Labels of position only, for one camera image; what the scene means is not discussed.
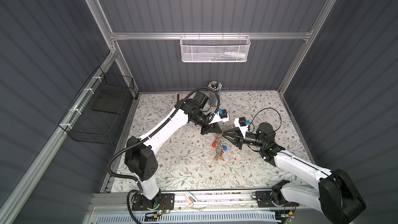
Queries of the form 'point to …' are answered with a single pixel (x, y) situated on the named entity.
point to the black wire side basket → (96, 115)
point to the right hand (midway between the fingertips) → (225, 135)
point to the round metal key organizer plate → (221, 147)
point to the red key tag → (213, 144)
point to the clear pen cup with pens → (216, 86)
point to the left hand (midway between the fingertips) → (220, 130)
